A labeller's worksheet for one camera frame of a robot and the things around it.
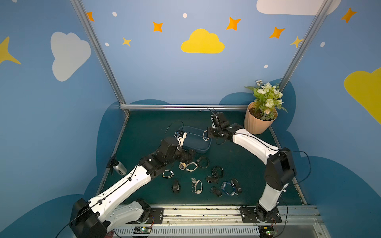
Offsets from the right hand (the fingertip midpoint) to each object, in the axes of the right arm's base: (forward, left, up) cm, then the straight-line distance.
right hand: (210, 130), depth 91 cm
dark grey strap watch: (-28, -16, -14) cm, 35 cm away
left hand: (-18, +11, +6) cm, 22 cm away
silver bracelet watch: (-26, +24, -14) cm, 38 cm away
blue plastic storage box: (+4, +10, -19) cm, 22 cm away
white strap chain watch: (-29, +8, -12) cm, 32 cm away
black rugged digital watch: (-33, +18, -8) cm, 39 cm away
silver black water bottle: (-26, +51, -5) cm, 57 cm away
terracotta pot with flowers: (+18, -35, -1) cm, 40 cm away
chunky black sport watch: (-21, -5, -13) cm, 26 cm away
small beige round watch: (-20, +16, -10) cm, 28 cm away
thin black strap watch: (-14, +4, -11) cm, 18 cm away
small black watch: (-33, -5, -13) cm, 36 cm away
